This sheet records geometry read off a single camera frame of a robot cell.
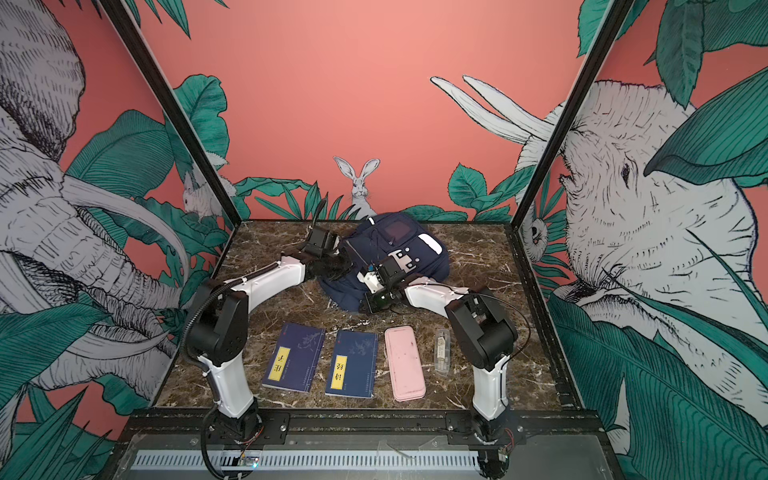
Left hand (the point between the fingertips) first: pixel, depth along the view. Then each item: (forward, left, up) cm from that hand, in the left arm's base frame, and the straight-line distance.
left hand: (363, 258), depth 92 cm
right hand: (-14, +2, -7) cm, 15 cm away
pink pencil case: (-31, -12, -11) cm, 35 cm away
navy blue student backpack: (+10, -19, -8) cm, 23 cm away
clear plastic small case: (-26, -23, -12) cm, 37 cm away
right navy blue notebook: (-28, +3, -13) cm, 31 cm away
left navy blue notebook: (-26, +20, -14) cm, 36 cm away
